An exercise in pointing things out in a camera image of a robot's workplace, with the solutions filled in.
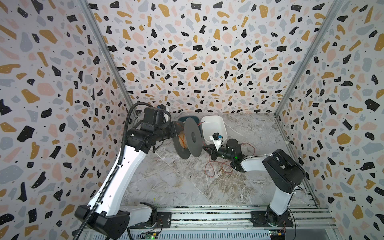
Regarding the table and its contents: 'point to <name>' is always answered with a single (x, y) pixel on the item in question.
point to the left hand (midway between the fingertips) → (178, 125)
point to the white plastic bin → (213, 124)
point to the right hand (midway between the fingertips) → (202, 145)
